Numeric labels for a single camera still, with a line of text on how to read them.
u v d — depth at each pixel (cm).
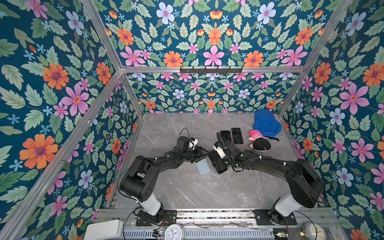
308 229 66
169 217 74
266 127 109
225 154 72
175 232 66
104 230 67
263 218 73
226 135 104
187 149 77
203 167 91
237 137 104
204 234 70
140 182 46
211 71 93
